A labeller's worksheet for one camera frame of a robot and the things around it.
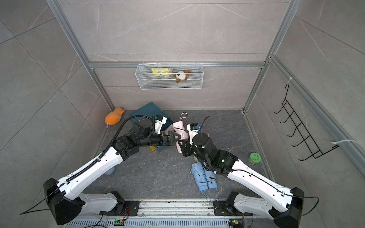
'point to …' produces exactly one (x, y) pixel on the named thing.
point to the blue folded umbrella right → (211, 179)
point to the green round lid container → (254, 158)
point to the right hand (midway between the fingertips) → (182, 141)
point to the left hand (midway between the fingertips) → (177, 136)
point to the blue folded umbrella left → (199, 173)
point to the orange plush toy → (113, 117)
